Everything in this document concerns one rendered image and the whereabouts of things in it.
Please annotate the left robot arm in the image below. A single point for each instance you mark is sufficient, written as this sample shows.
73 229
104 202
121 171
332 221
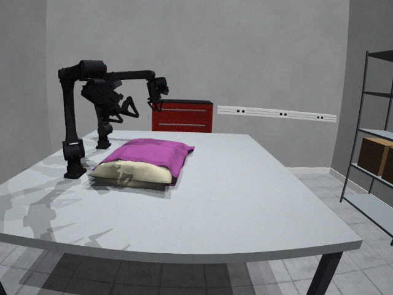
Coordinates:
158 82

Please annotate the magenta pillowcase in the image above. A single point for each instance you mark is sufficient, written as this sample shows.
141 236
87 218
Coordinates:
157 152

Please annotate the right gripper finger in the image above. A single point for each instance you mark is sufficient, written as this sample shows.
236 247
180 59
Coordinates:
126 112
107 119

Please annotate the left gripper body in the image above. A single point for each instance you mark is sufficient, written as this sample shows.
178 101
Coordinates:
153 98

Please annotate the cream pillow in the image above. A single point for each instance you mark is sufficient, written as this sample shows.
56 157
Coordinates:
132 174

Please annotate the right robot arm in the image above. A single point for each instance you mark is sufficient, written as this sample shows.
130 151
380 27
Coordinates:
96 90

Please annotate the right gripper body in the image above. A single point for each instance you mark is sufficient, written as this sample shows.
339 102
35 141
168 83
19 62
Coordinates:
112 108

